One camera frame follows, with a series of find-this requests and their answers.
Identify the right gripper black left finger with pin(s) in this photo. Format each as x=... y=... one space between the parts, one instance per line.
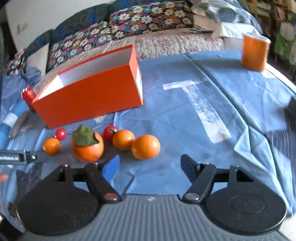
x=99 y=177

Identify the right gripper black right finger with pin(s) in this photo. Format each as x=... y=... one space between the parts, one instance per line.
x=201 y=177

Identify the small orange tangerine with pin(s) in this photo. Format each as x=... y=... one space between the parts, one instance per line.
x=51 y=146

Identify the red cherry tomato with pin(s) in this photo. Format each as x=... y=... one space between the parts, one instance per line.
x=60 y=134

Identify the orange mandarin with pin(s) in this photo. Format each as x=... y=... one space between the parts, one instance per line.
x=123 y=140

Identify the red tomato with stem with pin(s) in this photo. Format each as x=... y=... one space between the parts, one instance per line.
x=109 y=132

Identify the large orange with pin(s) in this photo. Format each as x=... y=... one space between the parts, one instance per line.
x=146 y=147

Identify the red soda can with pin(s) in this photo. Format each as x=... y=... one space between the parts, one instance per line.
x=28 y=96

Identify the blue tablecloth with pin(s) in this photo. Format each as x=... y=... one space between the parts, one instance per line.
x=207 y=105

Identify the white pillow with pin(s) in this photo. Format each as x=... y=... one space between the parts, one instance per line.
x=39 y=59

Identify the orange cardboard box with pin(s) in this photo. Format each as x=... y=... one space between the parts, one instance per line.
x=100 y=85

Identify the black box on table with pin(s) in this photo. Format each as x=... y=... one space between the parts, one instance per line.
x=290 y=111

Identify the floral cushion left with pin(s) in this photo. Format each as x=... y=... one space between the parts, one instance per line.
x=89 y=38

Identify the floral cushion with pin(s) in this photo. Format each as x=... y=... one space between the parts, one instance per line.
x=89 y=38
x=151 y=17

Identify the orange cylindrical cup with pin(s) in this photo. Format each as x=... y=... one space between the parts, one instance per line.
x=255 y=51

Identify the pink quilted sofa cover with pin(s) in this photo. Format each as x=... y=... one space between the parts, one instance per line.
x=147 y=46

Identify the dark blue sofa backrest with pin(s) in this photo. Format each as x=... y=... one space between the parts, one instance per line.
x=78 y=21

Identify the blue grey patterned bedding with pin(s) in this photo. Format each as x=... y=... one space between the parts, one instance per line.
x=224 y=19

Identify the floral cushion right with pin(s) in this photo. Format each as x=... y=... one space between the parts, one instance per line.
x=151 y=17

